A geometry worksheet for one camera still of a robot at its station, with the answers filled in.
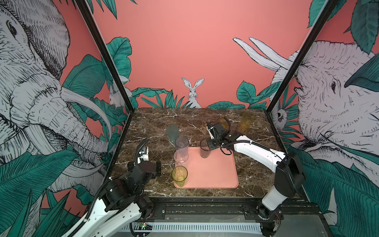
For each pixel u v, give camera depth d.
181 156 0.90
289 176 0.44
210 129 0.66
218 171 0.88
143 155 0.57
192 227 0.70
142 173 0.47
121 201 0.44
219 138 0.65
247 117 1.22
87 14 0.71
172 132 1.05
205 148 0.83
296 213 0.76
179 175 0.84
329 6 0.69
